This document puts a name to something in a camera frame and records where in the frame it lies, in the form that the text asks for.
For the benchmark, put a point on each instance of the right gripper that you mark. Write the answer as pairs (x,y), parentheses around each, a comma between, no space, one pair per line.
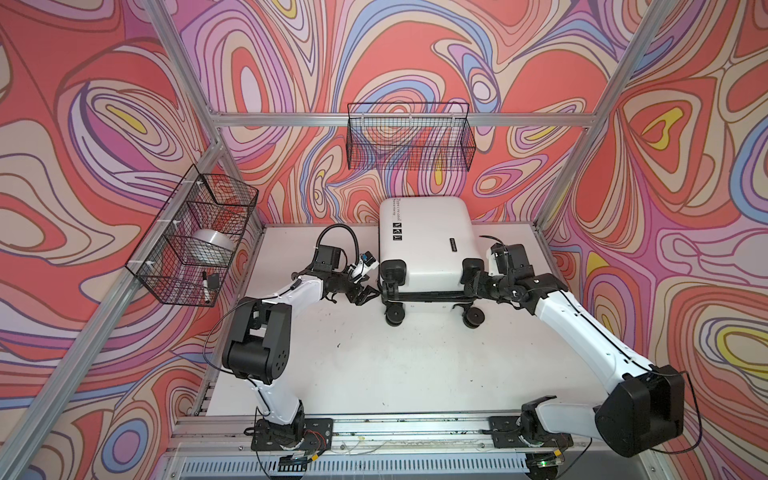
(477,280)

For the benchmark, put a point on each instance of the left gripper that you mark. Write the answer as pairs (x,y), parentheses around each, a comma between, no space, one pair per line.
(361,298)

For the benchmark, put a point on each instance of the black suitcase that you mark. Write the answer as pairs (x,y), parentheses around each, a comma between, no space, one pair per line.
(427,253)

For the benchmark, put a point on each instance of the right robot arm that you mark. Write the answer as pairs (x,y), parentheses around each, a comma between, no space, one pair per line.
(645,403)

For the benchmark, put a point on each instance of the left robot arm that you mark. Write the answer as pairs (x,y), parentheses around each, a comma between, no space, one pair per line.
(257,348)

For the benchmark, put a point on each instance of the black marker pen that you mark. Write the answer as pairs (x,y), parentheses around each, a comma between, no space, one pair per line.
(210,284)

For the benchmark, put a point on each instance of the white tape roll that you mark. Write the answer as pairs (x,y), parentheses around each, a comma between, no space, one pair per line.
(211,248)

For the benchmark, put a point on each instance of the left wall wire basket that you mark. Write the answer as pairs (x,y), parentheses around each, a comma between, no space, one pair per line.
(186,256)

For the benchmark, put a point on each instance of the wall wire basket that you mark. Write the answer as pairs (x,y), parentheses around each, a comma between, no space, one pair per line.
(186,256)
(409,136)

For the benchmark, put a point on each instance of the back wall wire basket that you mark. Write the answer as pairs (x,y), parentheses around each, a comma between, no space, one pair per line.
(409,136)

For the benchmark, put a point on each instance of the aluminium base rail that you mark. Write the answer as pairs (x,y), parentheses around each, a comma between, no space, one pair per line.
(397,446)

